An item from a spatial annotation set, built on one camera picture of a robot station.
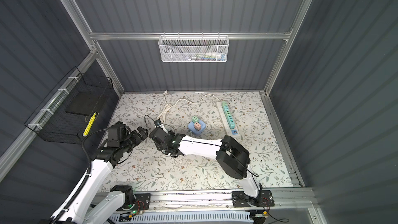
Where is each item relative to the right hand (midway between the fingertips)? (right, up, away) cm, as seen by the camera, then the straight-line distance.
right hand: (162, 138), depth 84 cm
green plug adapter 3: (+38, +14, +15) cm, 43 cm away
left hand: (-10, +3, -4) cm, 11 cm away
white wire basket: (+15, +65, +40) cm, 77 cm away
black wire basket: (-42, +14, -13) cm, 46 cm away
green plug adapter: (+17, +10, +12) cm, 23 cm away
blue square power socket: (+15, +4, +14) cm, 21 cm away
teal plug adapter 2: (+39, +11, +12) cm, 43 cm away
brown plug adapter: (+19, +6, +9) cm, 22 cm away
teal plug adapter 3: (+40, +7, +9) cm, 42 cm away
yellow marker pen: (-29, +10, -15) cm, 34 cm away
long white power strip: (+39, +3, +12) cm, 41 cm away
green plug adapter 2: (+38, +20, +28) cm, 51 cm away
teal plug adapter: (+38, +17, +18) cm, 45 cm away
